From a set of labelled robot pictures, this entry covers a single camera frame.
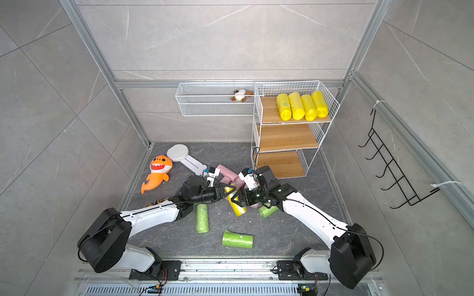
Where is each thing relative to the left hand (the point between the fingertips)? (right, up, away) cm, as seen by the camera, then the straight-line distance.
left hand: (236, 187), depth 78 cm
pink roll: (-6, +1, +17) cm, 18 cm away
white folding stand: (-36, +16, +33) cm, 51 cm away
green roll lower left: (-16, -16, +7) cm, 24 cm away
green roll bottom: (-2, -22, 0) cm, 22 cm away
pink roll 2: (+1, -1, +19) cm, 19 cm away
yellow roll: (+1, -9, -2) cm, 10 cm away
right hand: (+1, -4, 0) cm, 5 cm away
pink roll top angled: (-5, +4, +23) cm, 24 cm away
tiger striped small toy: (-40, -10, +13) cm, 44 cm away
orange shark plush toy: (-42, +8, +20) cm, 48 cm away
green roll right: (+14, -13, +9) cm, 21 cm away
